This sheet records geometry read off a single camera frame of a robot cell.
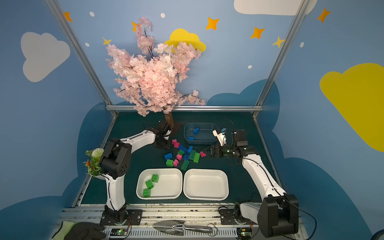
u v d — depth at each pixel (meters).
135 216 0.75
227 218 0.75
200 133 1.11
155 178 0.84
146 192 0.78
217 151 0.70
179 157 0.94
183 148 1.00
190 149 0.98
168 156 0.94
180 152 0.98
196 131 1.08
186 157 0.95
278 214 0.40
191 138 1.04
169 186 0.85
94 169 0.75
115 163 0.53
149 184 0.83
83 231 0.70
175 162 0.92
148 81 0.68
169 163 0.92
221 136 0.73
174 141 1.02
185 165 0.92
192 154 0.96
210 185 0.86
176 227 0.70
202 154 0.96
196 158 0.95
